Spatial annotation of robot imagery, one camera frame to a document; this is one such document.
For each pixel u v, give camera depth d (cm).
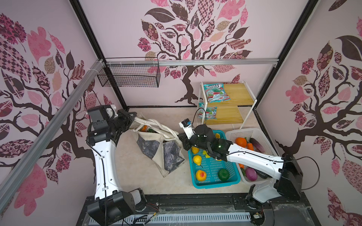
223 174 79
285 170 41
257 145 91
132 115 68
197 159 85
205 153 57
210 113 92
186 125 61
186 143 64
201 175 78
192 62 92
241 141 92
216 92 78
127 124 62
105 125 52
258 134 93
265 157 46
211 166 87
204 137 53
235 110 97
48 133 52
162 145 69
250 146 92
